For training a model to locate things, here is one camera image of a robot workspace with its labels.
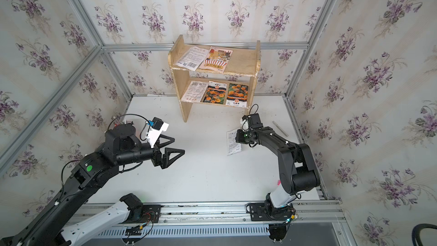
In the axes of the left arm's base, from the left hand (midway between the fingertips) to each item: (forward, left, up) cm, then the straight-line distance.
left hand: (180, 148), depth 59 cm
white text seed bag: (+16, -22, -29) cm, 39 cm away
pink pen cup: (+27, +36, -22) cm, 50 cm away
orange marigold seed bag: (+37, -24, -10) cm, 45 cm away
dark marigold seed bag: (+39, -13, -10) cm, 42 cm away
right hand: (+20, -25, -26) cm, 41 cm away
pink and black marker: (-2, -45, -32) cm, 55 cm away
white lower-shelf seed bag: (+40, -1, -10) cm, 41 cm away
